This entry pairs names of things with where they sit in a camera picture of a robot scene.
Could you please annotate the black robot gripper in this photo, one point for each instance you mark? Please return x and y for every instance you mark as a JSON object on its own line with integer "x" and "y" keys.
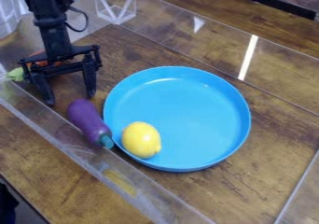
{"x": 78, "y": 58}

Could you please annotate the purple toy eggplant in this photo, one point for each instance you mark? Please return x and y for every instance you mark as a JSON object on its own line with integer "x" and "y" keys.
{"x": 83, "y": 115}

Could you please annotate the round blue plastic tray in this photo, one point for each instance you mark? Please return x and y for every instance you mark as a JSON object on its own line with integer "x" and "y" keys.
{"x": 195, "y": 108}

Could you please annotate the orange toy carrot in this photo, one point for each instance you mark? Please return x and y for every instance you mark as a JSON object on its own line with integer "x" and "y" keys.
{"x": 16, "y": 74}

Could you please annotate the white patterned curtain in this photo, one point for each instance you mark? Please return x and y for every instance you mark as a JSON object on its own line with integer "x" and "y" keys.
{"x": 12, "y": 10}

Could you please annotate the yellow toy lemon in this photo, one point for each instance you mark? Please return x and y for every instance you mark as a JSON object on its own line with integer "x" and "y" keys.
{"x": 140, "y": 139}

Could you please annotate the clear acrylic front barrier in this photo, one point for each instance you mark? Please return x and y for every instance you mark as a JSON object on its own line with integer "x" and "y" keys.
{"x": 75, "y": 183}

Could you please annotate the clear acrylic barrier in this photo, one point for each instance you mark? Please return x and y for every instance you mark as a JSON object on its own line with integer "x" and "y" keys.
{"x": 273, "y": 67}
{"x": 75, "y": 183}

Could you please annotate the clear acrylic back barrier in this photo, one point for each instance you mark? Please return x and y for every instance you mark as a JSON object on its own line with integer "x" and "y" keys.
{"x": 273, "y": 67}

